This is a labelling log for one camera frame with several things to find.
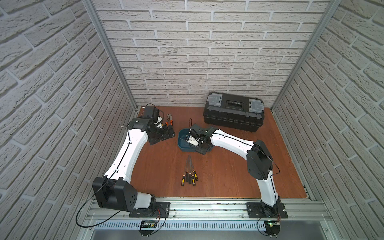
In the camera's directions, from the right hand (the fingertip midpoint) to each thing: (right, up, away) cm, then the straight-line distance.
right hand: (204, 146), depth 91 cm
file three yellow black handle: (-9, -16, -6) cm, 20 cm away
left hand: (-19, +9, -12) cm, 24 cm away
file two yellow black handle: (-11, -15, -5) cm, 19 cm away
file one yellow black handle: (-13, -18, -8) cm, 24 cm away
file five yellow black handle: (-6, -16, -6) cm, 18 cm away
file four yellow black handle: (-7, -17, -6) cm, 19 cm away
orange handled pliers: (-26, +18, +22) cm, 38 cm away
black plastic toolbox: (+20, +22, +6) cm, 30 cm away
